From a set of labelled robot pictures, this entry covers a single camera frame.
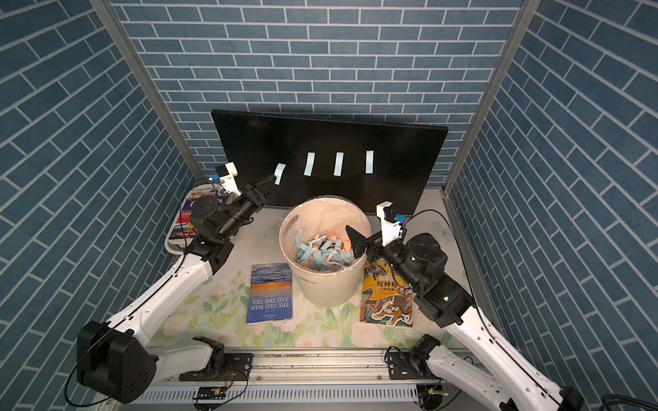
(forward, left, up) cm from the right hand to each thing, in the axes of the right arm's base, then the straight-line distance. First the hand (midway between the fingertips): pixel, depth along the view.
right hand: (367, 221), depth 62 cm
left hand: (+9, +22, +4) cm, 24 cm away
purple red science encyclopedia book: (+11, +65, -25) cm, 71 cm away
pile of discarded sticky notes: (+5, +13, -24) cm, 28 cm away
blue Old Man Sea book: (-6, +31, -36) cm, 47 cm away
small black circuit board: (-35, +41, -40) cm, 67 cm away
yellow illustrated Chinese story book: (-4, -10, -37) cm, 38 cm away
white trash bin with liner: (+12, +15, -15) cm, 24 cm away
